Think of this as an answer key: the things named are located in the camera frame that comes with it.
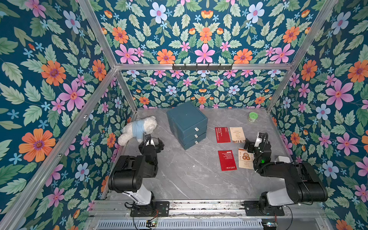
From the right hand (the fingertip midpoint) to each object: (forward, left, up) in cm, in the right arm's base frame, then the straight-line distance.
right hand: (258, 138), depth 91 cm
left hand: (-2, +70, +1) cm, 70 cm away
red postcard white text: (+9, +21, -9) cm, 24 cm away
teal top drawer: (-4, +43, +11) cm, 44 cm away
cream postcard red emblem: (-10, +7, -9) cm, 15 cm away
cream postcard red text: (+9, +10, -9) cm, 16 cm away
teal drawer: (-5, +45, +5) cm, 46 cm away
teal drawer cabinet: (0, +45, +14) cm, 47 cm away
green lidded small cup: (+23, -3, -3) cm, 24 cm away
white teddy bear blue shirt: (+6, +82, +1) cm, 83 cm away
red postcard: (-12, +20, -9) cm, 25 cm away
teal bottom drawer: (-4, +45, -2) cm, 46 cm away
